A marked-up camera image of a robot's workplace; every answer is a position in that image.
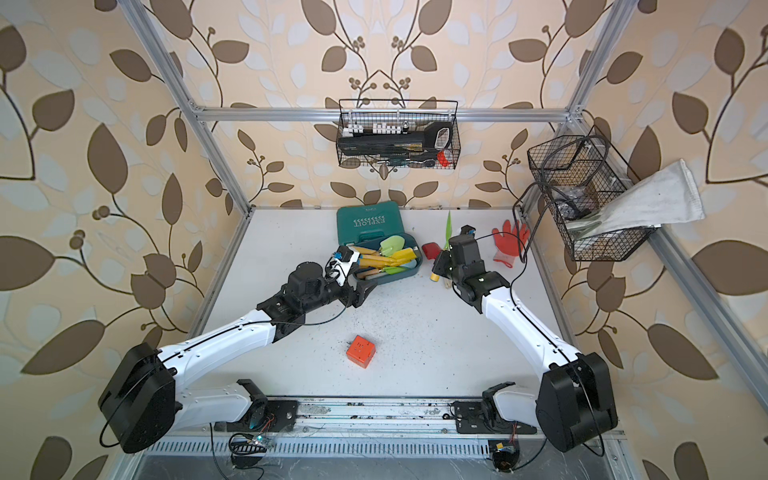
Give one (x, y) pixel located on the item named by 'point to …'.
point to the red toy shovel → (432, 250)
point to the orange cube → (360, 351)
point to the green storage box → (376, 230)
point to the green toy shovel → (449, 231)
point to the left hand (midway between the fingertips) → (368, 274)
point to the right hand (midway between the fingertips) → (439, 257)
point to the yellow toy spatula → (399, 257)
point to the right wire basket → (576, 175)
